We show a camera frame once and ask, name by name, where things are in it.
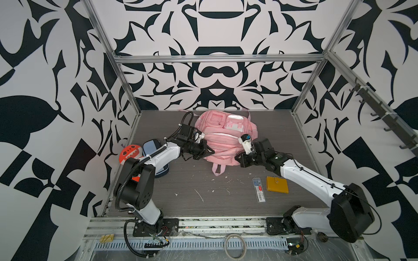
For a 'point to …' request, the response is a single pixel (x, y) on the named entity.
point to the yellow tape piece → (106, 238)
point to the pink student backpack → (222, 130)
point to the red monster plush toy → (133, 151)
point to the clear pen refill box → (259, 189)
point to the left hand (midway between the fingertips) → (215, 149)
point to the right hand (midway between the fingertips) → (237, 155)
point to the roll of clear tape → (226, 252)
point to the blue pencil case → (148, 146)
